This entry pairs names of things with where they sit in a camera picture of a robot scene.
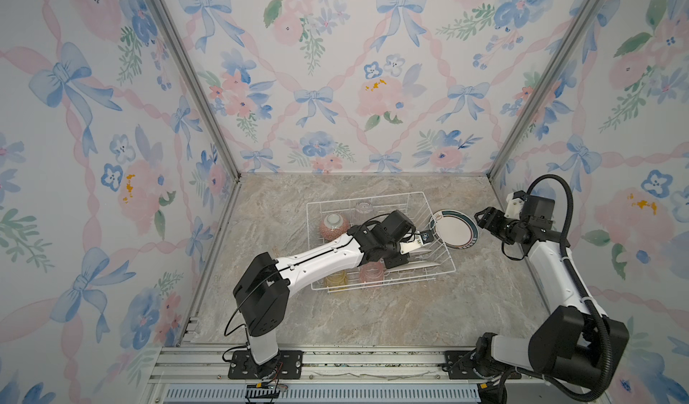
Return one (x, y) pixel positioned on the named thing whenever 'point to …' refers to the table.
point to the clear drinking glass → (363, 207)
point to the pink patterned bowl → (333, 225)
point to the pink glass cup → (371, 272)
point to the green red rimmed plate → (441, 223)
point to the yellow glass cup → (336, 281)
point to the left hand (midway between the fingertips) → (405, 245)
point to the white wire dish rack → (414, 204)
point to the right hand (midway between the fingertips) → (484, 217)
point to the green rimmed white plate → (466, 233)
